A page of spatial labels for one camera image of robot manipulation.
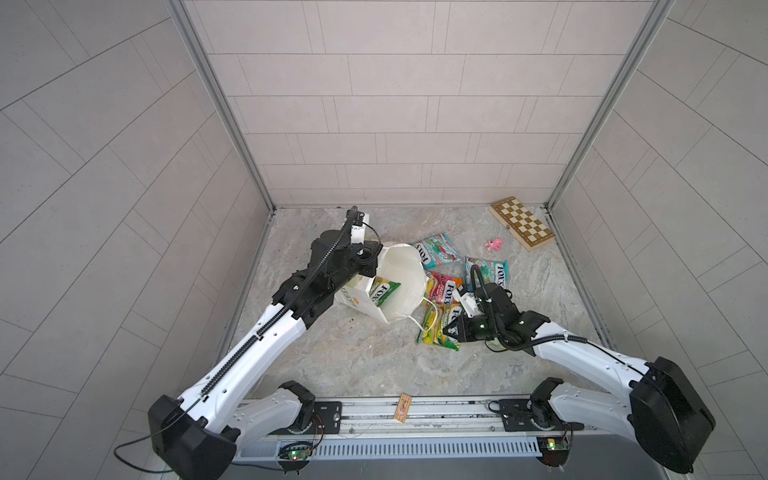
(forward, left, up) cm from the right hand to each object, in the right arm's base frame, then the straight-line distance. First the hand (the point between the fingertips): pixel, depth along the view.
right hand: (444, 334), depth 79 cm
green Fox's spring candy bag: (+14, +16, +1) cm, 22 cm away
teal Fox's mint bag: (+20, -19, -3) cm, 28 cm away
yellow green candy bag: (+4, +2, +1) cm, 5 cm away
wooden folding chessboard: (+41, -35, -3) cm, 54 cm away
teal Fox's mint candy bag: (+31, -3, -3) cm, 31 cm away
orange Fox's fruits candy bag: (+15, -1, -3) cm, 16 cm away
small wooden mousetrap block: (-15, +12, -5) cm, 20 cm away
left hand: (+14, +14, +24) cm, 31 cm away
